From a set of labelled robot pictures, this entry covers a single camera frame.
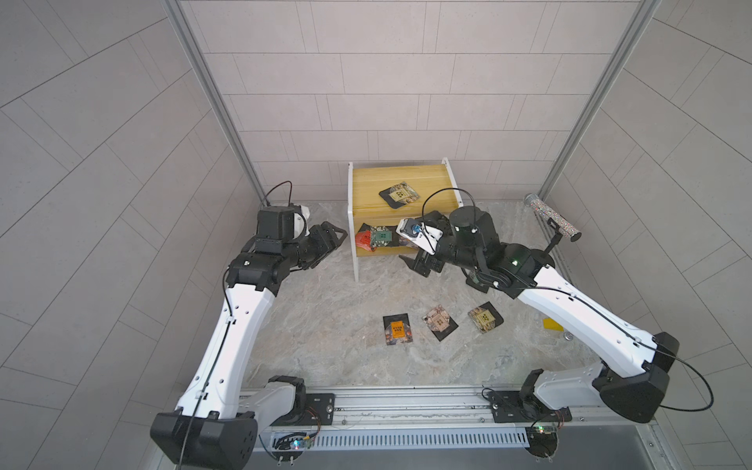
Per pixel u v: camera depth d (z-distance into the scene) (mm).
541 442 682
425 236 523
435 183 792
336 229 654
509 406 695
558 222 853
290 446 653
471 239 472
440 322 850
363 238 858
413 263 578
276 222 498
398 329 843
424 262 569
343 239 656
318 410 705
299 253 561
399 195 753
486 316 866
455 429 698
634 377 393
